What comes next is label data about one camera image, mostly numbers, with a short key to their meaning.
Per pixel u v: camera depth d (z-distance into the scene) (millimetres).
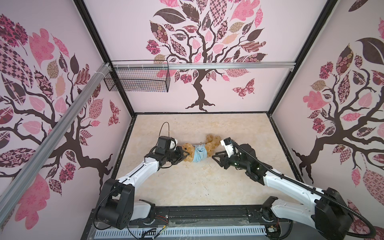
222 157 697
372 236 370
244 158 624
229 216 746
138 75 948
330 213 406
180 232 697
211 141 923
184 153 812
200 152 825
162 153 677
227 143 688
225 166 697
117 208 409
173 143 711
